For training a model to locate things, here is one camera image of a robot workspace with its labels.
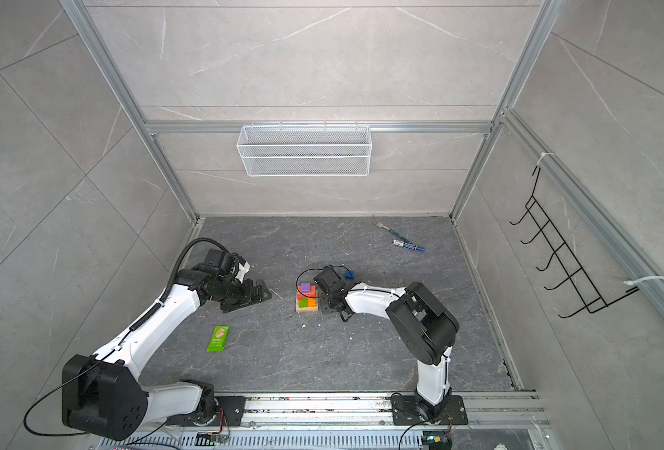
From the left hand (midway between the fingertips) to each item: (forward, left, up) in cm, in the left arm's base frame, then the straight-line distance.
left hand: (258, 292), depth 82 cm
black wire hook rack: (-3, -80, +19) cm, 82 cm away
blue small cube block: (+13, -29, -12) cm, 34 cm away
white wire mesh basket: (+49, -14, +17) cm, 53 cm away
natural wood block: (0, -14, -11) cm, 18 cm away
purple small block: (+4, -14, -4) cm, 15 cm away
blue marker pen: (+26, -53, -12) cm, 61 cm away
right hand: (+4, -21, -13) cm, 25 cm away
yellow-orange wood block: (+1, -15, -10) cm, 18 cm away
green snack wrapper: (-9, +14, -12) cm, 20 cm away
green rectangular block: (+1, -12, -11) cm, 16 cm away
